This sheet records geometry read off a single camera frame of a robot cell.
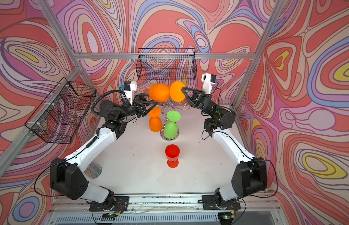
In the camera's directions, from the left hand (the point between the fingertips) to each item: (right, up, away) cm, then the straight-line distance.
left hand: (157, 103), depth 58 cm
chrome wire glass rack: (+3, +1, +20) cm, 20 cm away
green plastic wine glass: (+5, -13, +19) cm, 23 cm away
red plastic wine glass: (+6, -25, +17) cm, 31 cm away
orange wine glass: (-4, -8, +22) cm, 24 cm away
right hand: (+10, +2, -7) cm, 12 cm away
